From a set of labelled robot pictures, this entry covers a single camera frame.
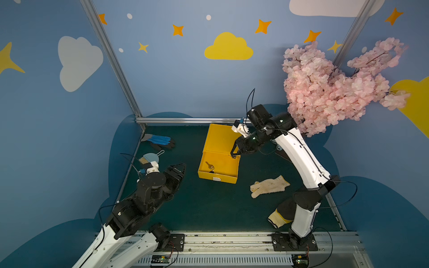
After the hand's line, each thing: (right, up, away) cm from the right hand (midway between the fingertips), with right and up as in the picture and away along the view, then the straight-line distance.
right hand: (236, 151), depth 71 cm
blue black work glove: (-47, +4, +37) cm, 60 cm away
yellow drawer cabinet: (-7, +3, +13) cm, 15 cm away
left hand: (-21, -5, -7) cm, 23 cm away
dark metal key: (-12, -9, +12) cm, 19 cm away
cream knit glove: (+25, -20, +22) cm, 38 cm away
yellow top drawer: (-7, -9, +12) cm, 17 cm away
